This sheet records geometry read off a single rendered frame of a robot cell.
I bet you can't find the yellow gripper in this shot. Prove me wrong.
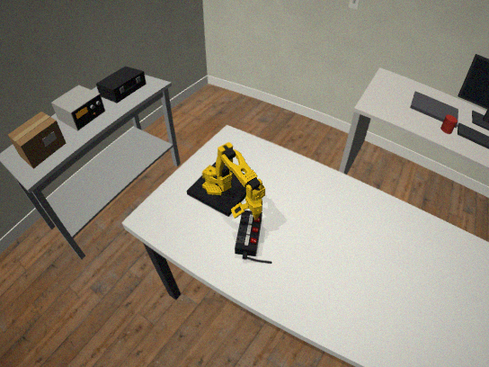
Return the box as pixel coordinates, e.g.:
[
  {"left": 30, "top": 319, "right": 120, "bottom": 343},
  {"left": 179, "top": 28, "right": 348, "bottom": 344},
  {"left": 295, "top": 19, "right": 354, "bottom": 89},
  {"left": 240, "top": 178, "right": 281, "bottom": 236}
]
[{"left": 231, "top": 196, "right": 262, "bottom": 220}]

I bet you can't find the black power strip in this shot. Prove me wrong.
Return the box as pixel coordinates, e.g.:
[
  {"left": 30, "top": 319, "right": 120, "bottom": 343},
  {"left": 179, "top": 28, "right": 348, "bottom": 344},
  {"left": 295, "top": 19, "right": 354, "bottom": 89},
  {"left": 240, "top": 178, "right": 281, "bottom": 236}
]
[{"left": 235, "top": 210, "right": 271, "bottom": 264}]

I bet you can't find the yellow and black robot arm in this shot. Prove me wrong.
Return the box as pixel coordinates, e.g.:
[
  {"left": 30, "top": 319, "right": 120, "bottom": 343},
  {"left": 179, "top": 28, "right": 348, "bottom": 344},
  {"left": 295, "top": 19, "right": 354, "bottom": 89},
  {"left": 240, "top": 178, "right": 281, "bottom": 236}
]
[{"left": 202, "top": 142, "right": 265, "bottom": 201}]

